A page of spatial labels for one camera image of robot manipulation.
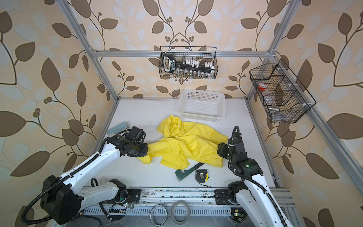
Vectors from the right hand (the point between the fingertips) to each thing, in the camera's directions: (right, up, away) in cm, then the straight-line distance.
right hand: (222, 147), depth 79 cm
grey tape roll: (-25, -28, -5) cm, 38 cm away
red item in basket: (+23, +35, +2) cm, 42 cm away
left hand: (-45, -2, +2) cm, 45 cm away
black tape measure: (-12, -16, 0) cm, 20 cm away
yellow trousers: (-21, +1, +11) cm, 24 cm away
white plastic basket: (-8, +26, +36) cm, 45 cm away
